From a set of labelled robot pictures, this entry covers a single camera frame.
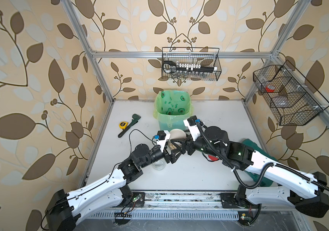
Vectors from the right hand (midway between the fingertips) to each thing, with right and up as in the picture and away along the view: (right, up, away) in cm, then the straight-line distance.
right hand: (176, 136), depth 63 cm
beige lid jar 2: (-9, -20, +20) cm, 30 cm away
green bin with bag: (-2, +14, +39) cm, 42 cm away
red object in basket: (+54, +24, +18) cm, 62 cm away
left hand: (+1, -3, +2) cm, 3 cm away
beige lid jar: (0, +1, +1) cm, 1 cm away
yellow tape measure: (-37, +2, +40) cm, 54 cm away
